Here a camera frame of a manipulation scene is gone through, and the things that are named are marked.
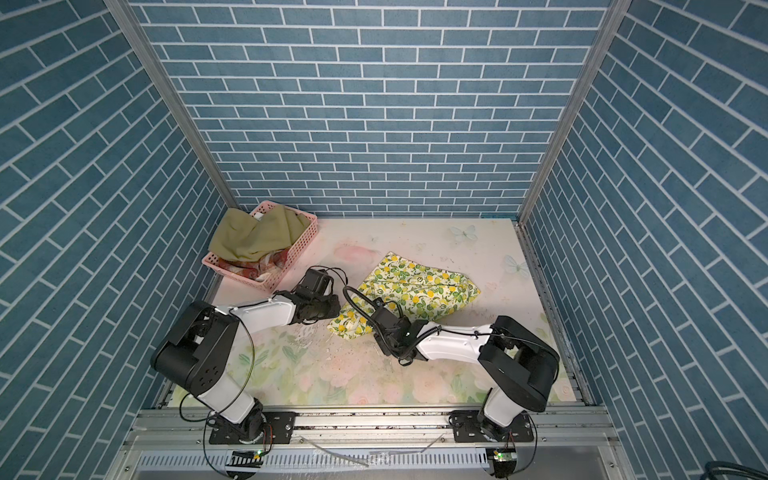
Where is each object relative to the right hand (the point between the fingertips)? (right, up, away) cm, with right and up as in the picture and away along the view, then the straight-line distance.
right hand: (386, 328), depth 89 cm
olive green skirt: (-54, +28, +19) cm, 64 cm away
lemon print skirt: (+9, +10, +7) cm, 16 cm away
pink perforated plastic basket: (-32, +26, +17) cm, 44 cm away
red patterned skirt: (-41, +17, +6) cm, 45 cm away
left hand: (-15, +5, +6) cm, 17 cm away
